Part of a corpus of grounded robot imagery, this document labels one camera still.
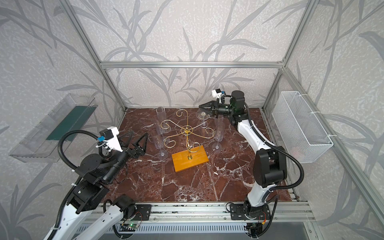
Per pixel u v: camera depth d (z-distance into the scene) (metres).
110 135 0.49
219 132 0.87
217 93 0.75
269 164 0.47
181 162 0.90
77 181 0.47
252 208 0.64
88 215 0.44
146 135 0.57
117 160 0.51
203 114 0.72
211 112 0.71
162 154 0.94
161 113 0.94
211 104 0.72
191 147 0.99
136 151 0.53
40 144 0.62
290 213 0.75
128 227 0.72
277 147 0.47
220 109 0.70
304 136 0.61
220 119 0.91
